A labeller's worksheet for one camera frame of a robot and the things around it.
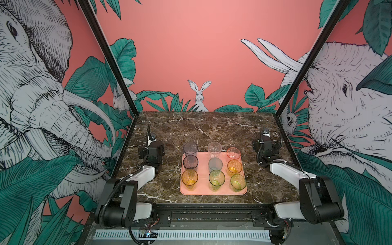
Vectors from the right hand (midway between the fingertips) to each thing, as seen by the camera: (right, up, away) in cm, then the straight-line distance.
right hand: (265, 138), depth 89 cm
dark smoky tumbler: (-45, -14, -2) cm, 47 cm away
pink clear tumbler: (-18, -10, +5) cm, 21 cm away
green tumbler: (-17, -25, -3) cm, 30 cm away
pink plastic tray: (-38, -27, -5) cm, 47 cm away
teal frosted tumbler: (-31, -15, -2) cm, 34 cm away
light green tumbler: (-30, -21, -8) cm, 38 cm away
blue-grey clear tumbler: (-45, -7, +9) cm, 47 cm away
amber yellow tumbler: (-45, -22, -5) cm, 50 cm away
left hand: (-69, -3, 0) cm, 69 cm away
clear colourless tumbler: (-29, -9, +12) cm, 33 cm away
